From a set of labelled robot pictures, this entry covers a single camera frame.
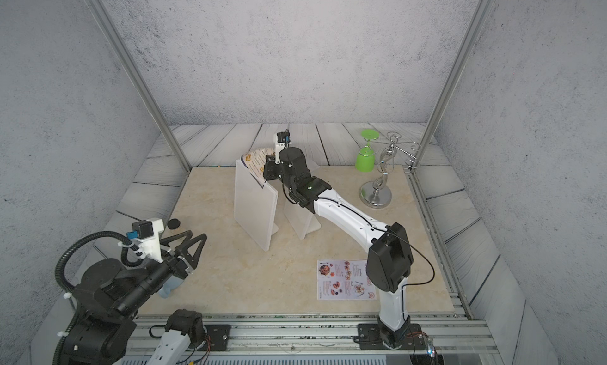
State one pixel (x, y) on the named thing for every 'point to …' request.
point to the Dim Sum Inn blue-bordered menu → (254, 161)
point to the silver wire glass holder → (373, 193)
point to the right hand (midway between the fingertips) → (264, 156)
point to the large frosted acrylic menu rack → (255, 207)
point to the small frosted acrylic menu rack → (301, 219)
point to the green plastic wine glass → (365, 159)
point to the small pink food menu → (343, 280)
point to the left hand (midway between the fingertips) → (202, 236)
